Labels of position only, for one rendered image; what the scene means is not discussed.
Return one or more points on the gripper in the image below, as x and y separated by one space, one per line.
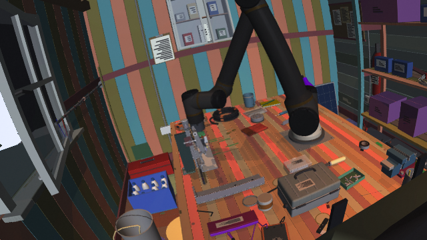
197 125

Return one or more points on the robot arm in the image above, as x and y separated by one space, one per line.
267 50

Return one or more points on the dark green mat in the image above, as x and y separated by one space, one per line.
183 156

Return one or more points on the grey flat tray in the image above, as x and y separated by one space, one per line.
248 110

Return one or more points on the dark red pad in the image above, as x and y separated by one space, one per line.
254 129

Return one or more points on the blue cup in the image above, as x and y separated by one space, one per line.
248 100

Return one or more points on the grey round tin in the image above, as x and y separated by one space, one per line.
257 118

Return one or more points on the red toolbox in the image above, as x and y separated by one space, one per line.
150 164

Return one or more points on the green box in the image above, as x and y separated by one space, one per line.
141 151

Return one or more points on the grey toothed bar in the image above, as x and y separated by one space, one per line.
228 190

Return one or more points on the white clipboard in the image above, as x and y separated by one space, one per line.
162 48

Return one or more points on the blue screwdriver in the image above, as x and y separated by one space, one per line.
282 113

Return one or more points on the black hex key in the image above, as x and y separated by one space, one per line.
204 211

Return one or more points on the blue crate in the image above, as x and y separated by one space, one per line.
151 201

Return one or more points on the tan tin lid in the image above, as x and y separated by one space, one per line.
244 201

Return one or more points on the tan round tin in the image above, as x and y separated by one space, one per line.
265 201

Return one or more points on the purple labelled box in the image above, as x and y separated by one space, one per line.
231 224

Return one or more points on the clear grey small box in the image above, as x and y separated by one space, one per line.
297 164

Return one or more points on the grey metal bucket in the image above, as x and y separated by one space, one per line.
136 226

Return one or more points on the grey tool case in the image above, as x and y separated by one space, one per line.
307 193

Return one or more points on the blue solar panel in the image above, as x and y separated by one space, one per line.
328 96

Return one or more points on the green parts tray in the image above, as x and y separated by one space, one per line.
352 178

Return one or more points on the grey window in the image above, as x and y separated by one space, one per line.
33 110

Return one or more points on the black standing tablet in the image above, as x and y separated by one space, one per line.
337 213

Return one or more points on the black tape roll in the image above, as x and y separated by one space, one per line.
364 145

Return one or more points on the brown notice board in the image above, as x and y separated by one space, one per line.
343 20

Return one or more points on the small green chip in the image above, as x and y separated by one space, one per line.
378 144

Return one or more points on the red fire extinguisher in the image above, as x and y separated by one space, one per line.
376 66

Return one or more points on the purple labelled carton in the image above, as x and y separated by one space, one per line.
413 116
387 106

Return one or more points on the blue labelled box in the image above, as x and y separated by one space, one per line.
402 68
383 64

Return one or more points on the wooden shelf unit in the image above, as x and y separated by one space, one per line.
393 80

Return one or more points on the blue bench vise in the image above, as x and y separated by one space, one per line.
398 160

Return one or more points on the large purple box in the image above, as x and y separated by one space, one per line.
390 10

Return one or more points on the white wall socket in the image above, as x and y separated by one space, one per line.
165 130

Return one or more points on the tan bracket plate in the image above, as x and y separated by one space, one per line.
210 162

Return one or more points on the grey wall conduit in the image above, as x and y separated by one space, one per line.
150 66

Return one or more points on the grey wall cabinet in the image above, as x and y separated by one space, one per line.
200 25

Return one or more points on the dark red wall bracket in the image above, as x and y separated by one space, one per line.
83 95

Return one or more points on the grey square base plate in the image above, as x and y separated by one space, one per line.
323 138

